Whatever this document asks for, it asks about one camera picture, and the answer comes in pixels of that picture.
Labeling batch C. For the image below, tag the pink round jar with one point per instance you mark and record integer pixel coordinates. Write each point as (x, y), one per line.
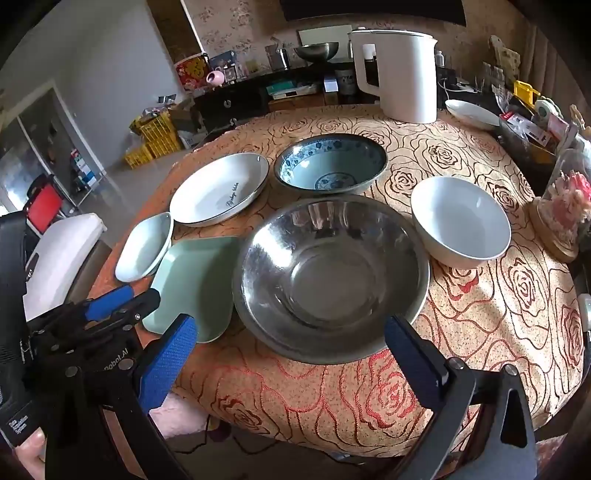
(216, 78)

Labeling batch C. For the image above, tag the small white box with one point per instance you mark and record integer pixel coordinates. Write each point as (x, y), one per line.
(331, 90)

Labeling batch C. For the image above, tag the dark printed mug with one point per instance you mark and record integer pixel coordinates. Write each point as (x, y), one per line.
(345, 82)

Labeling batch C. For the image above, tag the white electric kettle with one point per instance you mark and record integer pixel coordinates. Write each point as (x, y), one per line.
(401, 78)

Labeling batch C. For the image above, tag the large stainless steel bowl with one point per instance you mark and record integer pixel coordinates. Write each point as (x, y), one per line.
(323, 277)

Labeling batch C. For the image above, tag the person's left hand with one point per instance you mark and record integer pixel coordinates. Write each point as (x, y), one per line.
(30, 457)

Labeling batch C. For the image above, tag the yellow toy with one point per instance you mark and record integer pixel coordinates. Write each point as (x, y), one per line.
(526, 92)

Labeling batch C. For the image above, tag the green square plate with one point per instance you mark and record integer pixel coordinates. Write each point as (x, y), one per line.
(198, 277)

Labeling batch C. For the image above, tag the metal canister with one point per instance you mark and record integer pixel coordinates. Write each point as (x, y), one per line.
(278, 57)

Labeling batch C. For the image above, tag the blue patterned ceramic bowl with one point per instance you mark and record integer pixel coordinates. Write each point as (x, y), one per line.
(323, 161)

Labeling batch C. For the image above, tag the cardboard box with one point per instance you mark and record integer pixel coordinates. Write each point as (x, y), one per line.
(187, 122)

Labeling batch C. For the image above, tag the white ceramic bowl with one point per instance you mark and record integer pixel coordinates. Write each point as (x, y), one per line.
(461, 221)

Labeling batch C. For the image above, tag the plain white plate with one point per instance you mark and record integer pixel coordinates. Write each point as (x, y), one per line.
(471, 113)

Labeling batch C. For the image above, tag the red and white packet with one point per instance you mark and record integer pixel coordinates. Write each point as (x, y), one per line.
(524, 125)

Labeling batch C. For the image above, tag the clutter of snacks and packets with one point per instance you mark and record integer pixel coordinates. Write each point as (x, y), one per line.
(521, 147)

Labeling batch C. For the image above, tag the wooden toy figure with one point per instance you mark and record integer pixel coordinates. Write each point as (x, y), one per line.
(504, 53)

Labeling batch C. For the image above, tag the storage shelf unit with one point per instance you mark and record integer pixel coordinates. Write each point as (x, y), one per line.
(84, 170)

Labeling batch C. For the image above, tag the rose patterned tablecloth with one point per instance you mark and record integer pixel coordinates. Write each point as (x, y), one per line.
(485, 323)

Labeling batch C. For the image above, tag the red folding chair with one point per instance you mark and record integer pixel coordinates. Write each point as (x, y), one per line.
(44, 207)

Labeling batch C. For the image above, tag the glass dome with pink flowers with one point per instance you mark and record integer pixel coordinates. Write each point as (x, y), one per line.
(568, 198)

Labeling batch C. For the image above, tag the pink fuzzy clothing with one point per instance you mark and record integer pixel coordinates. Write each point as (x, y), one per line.
(178, 415)

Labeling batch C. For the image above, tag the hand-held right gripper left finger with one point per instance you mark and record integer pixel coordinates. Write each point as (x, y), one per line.
(168, 360)

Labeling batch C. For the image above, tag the beige curtain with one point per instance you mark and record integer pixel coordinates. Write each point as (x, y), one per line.
(554, 60)

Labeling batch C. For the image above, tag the small stainless steel bowl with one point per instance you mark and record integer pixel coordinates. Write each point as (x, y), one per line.
(316, 50)

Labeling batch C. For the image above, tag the yellow plastic crate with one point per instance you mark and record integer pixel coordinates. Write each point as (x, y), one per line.
(137, 156)
(164, 143)
(154, 123)

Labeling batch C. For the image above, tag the white board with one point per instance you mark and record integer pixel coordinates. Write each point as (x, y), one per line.
(323, 34)

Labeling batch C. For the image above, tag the small white dish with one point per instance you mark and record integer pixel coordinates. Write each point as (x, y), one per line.
(143, 249)

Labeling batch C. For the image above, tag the black television screen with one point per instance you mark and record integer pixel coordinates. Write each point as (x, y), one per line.
(369, 11)

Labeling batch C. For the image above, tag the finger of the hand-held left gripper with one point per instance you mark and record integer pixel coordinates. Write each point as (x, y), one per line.
(111, 301)
(141, 307)

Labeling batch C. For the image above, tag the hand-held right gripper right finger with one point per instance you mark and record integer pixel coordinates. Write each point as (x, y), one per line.
(411, 364)

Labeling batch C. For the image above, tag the stack of books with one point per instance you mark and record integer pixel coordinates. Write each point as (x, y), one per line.
(291, 90)

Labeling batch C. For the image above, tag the red patterned gift box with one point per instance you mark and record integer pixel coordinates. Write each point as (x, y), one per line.
(190, 71)

